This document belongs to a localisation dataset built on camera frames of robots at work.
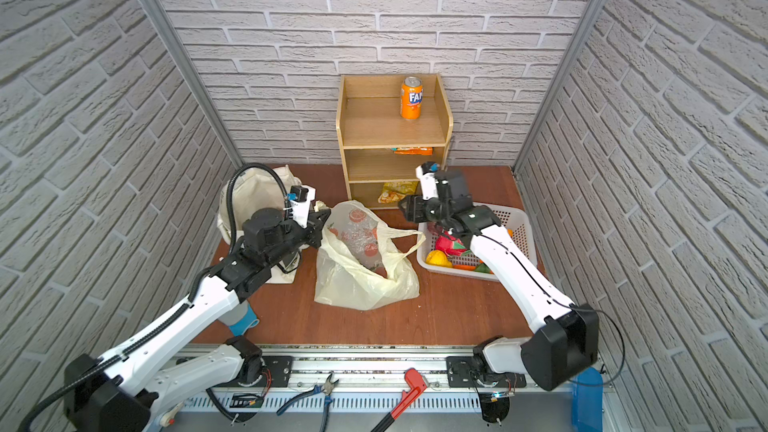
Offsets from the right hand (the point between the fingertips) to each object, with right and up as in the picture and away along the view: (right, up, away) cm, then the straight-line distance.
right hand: (416, 199), depth 77 cm
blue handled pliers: (-22, -46, -7) cm, 52 cm away
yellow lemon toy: (+7, -18, +10) cm, 22 cm away
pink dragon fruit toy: (+11, -14, +12) cm, 21 cm away
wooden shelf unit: (-7, +23, +15) cm, 28 cm away
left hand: (-22, -2, -4) cm, 22 cm away
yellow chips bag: (-6, +2, +30) cm, 30 cm away
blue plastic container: (+40, -48, -9) cm, 63 cm away
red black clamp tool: (-2, -48, -8) cm, 49 cm away
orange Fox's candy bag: (+5, +16, +23) cm, 29 cm away
